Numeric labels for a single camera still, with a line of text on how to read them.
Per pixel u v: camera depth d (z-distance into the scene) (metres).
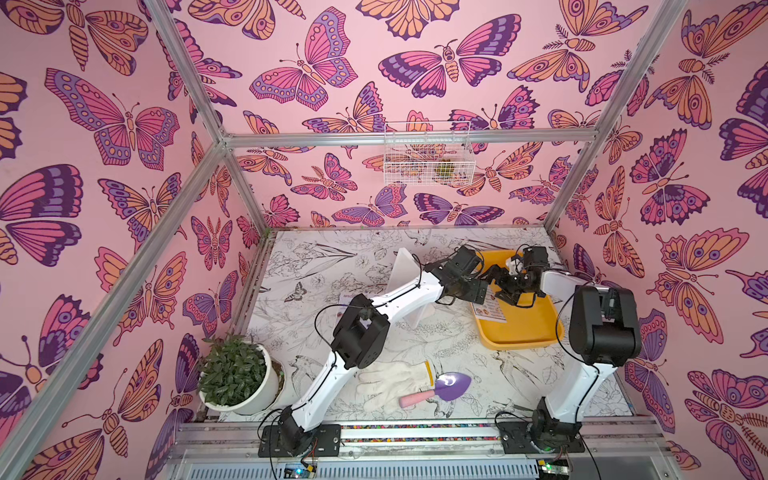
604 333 0.51
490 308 0.94
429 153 0.95
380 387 0.82
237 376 0.68
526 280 0.76
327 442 0.74
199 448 0.74
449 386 0.82
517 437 0.73
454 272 0.73
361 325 0.60
